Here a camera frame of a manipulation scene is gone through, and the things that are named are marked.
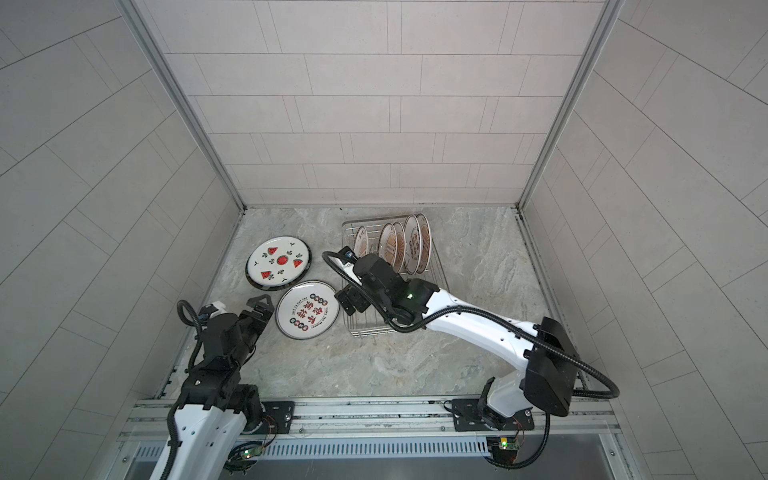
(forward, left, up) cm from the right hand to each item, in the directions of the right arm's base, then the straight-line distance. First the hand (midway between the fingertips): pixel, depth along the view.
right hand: (348, 284), depth 74 cm
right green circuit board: (-33, -36, -21) cm, 53 cm away
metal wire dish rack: (-3, -3, -18) cm, 18 cm away
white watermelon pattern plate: (+27, +28, -15) cm, 41 cm away
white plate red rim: (+14, -14, -4) cm, 20 cm away
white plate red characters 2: (+20, -10, -11) cm, 25 cm away
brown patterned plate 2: (+12, -21, -3) cm, 25 cm away
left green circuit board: (-31, +22, -16) cm, 41 cm away
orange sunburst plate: (+22, -2, -10) cm, 24 cm away
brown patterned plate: (+19, -18, -10) cm, 28 cm away
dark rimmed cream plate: (+16, +26, -16) cm, 35 cm away
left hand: (+1, +21, -7) cm, 22 cm away
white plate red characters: (+3, +15, -18) cm, 24 cm away
